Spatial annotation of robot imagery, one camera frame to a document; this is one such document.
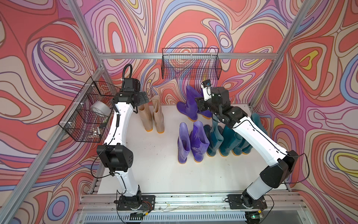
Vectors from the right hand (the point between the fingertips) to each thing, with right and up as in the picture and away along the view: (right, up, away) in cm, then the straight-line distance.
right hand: (199, 100), depth 75 cm
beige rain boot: (-32, -5, +8) cm, 33 cm away
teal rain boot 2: (+25, -31, +12) cm, 41 cm away
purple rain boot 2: (0, -22, -1) cm, 22 cm away
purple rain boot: (-9, -23, -1) cm, 25 cm away
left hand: (-35, +2, +8) cm, 36 cm away
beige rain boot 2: (-24, -8, +9) cm, 27 cm away
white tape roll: (-53, -4, -1) cm, 53 cm away
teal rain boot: (+7, -19, -6) cm, 21 cm away
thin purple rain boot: (-3, -3, +28) cm, 29 cm away
